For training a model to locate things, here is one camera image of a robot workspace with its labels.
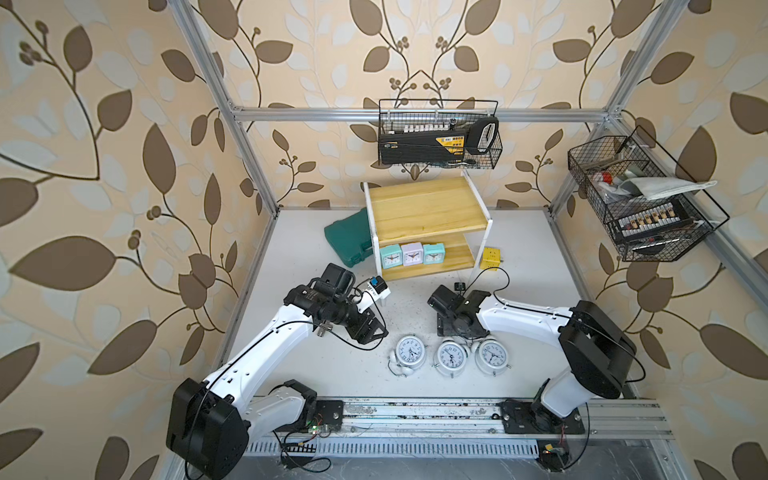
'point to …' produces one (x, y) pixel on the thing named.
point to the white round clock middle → (450, 357)
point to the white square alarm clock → (412, 254)
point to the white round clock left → (408, 355)
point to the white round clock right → (490, 357)
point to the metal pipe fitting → (324, 326)
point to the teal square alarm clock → (391, 256)
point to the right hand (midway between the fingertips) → (455, 326)
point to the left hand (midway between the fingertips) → (377, 323)
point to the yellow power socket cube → (491, 259)
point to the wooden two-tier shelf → (448, 212)
